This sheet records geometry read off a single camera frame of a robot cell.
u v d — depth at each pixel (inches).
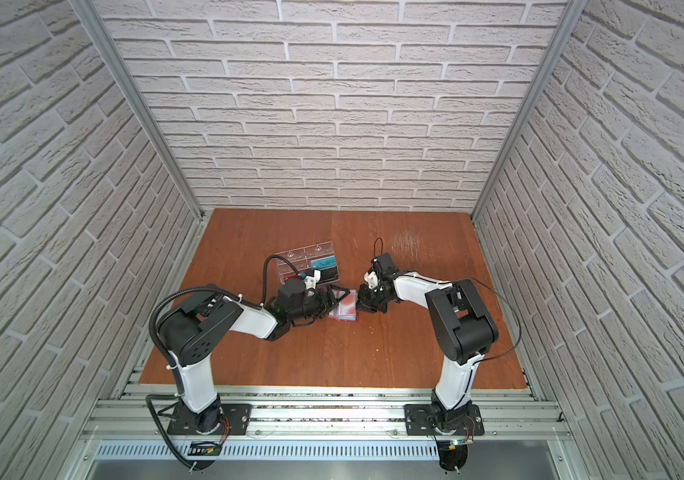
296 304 29.6
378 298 32.1
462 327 19.5
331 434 28.8
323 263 38.7
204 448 28.6
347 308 35.6
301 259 38.4
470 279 21.0
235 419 29.6
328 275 38.8
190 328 19.7
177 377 21.4
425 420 29.3
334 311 35.3
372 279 36.1
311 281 34.2
